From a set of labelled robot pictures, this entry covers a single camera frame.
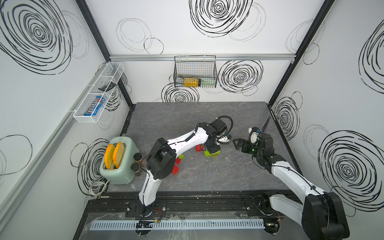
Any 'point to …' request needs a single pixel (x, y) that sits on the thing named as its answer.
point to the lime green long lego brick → (214, 155)
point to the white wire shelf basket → (111, 73)
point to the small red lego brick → (177, 160)
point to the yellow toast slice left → (109, 155)
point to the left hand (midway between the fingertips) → (213, 147)
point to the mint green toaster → (116, 177)
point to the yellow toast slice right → (118, 154)
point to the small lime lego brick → (181, 156)
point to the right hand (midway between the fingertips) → (240, 141)
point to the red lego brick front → (175, 170)
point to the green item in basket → (208, 82)
